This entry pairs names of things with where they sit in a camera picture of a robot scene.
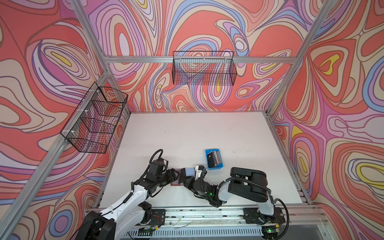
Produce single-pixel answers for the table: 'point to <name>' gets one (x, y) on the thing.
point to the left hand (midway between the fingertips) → (179, 174)
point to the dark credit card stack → (214, 158)
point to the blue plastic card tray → (208, 151)
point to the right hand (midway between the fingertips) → (181, 182)
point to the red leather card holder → (176, 182)
